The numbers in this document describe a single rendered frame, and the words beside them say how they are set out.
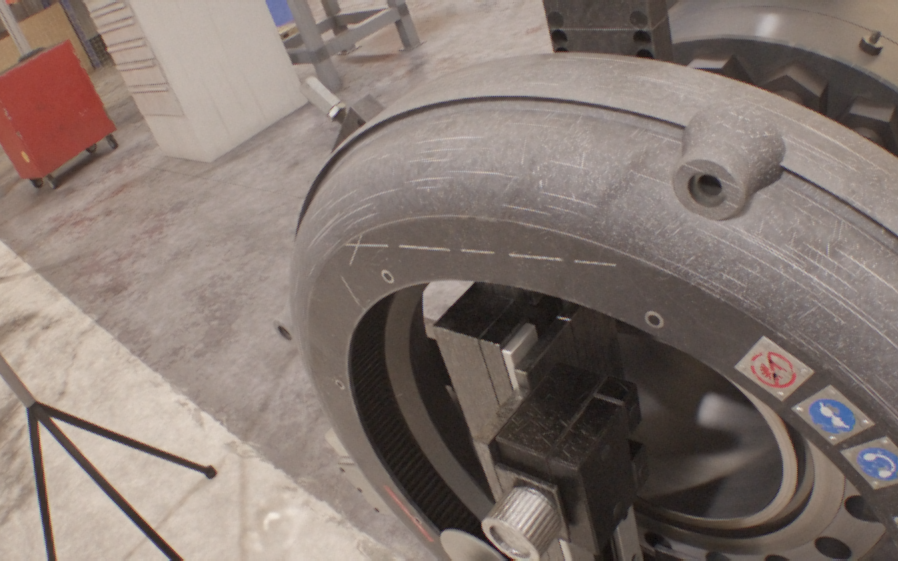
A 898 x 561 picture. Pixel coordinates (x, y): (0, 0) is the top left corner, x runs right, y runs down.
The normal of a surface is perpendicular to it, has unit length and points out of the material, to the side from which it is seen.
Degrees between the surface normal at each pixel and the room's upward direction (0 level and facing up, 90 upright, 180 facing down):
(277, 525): 0
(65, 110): 90
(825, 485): 90
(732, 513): 31
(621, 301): 90
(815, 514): 90
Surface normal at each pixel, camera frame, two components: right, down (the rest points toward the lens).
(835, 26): -0.05, -0.71
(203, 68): 0.67, 0.19
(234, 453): -0.32, -0.80
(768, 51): -0.59, 0.58
